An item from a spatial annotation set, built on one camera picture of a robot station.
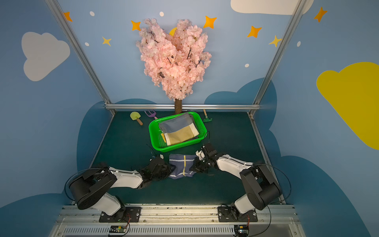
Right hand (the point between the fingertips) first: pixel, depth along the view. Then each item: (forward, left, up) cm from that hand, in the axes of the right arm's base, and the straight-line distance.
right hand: (191, 167), depth 86 cm
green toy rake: (+42, -9, -3) cm, 43 cm away
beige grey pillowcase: (+27, +9, +2) cm, 29 cm away
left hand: (+2, +8, -2) cm, 9 cm away
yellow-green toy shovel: (+43, +48, -3) cm, 65 cm away
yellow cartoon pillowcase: (+23, +21, -2) cm, 31 cm away
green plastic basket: (+26, +28, -2) cm, 38 cm away
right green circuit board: (-28, -27, -6) cm, 40 cm away
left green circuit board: (-32, +34, -5) cm, 47 cm away
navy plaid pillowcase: (+5, +5, -4) cm, 8 cm away
